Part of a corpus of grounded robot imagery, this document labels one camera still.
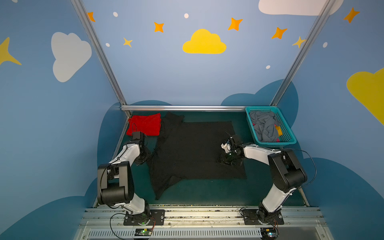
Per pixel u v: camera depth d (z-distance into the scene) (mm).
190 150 1019
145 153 834
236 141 791
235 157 819
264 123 1062
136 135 749
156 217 747
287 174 487
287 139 1002
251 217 745
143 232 715
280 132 1046
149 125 1111
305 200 857
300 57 878
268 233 713
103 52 859
